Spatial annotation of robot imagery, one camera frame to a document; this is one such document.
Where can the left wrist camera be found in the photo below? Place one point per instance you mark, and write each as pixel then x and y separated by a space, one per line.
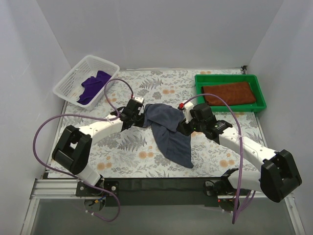
pixel 134 106

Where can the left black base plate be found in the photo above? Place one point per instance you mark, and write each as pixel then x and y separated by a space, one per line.
pixel 83 190

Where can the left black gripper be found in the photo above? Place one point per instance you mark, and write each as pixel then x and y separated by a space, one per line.
pixel 139 118

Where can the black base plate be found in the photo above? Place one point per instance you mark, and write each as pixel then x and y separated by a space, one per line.
pixel 218 187
pixel 83 190

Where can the brown towel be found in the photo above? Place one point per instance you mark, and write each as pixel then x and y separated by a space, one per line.
pixel 238 93

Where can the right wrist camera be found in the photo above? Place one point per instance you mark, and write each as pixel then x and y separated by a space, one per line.
pixel 196 113

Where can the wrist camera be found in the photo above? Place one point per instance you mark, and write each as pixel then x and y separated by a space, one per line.
pixel 134 106
pixel 196 113

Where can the purple cloth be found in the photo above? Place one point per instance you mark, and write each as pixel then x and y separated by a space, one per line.
pixel 92 86

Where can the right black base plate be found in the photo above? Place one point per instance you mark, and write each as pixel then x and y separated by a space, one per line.
pixel 218 187

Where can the aluminium frame rail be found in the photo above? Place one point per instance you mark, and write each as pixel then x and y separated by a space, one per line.
pixel 137 187

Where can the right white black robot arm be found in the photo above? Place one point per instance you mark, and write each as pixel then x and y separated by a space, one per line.
pixel 277 174

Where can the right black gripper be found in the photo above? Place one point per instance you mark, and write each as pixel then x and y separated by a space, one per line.
pixel 185 127

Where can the grey cloth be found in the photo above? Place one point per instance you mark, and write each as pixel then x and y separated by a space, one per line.
pixel 163 120

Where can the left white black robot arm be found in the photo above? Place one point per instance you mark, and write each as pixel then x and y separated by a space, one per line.
pixel 73 147

